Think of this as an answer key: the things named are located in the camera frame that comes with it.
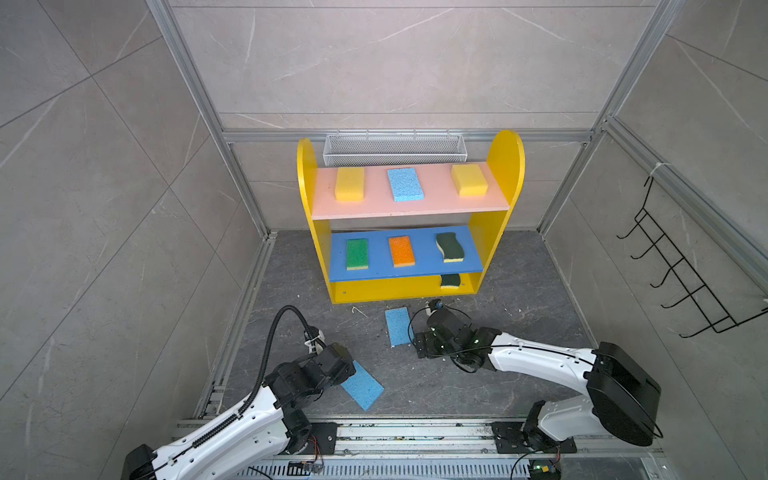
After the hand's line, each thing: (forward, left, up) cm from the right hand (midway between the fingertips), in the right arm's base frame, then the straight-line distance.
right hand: (423, 337), depth 86 cm
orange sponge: (+24, +5, +11) cm, 27 cm away
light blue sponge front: (-13, +18, -4) cm, 22 cm away
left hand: (-7, +23, +3) cm, 24 cm away
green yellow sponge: (+22, +20, +11) cm, 32 cm away
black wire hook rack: (-4, -58, +26) cm, 64 cm away
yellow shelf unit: (+33, +2, +11) cm, 35 cm away
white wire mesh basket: (+54, +7, +29) cm, 62 cm away
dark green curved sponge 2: (+26, -10, +10) cm, 30 cm away
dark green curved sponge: (+21, -11, -1) cm, 24 cm away
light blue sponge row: (+6, +7, -4) cm, 10 cm away
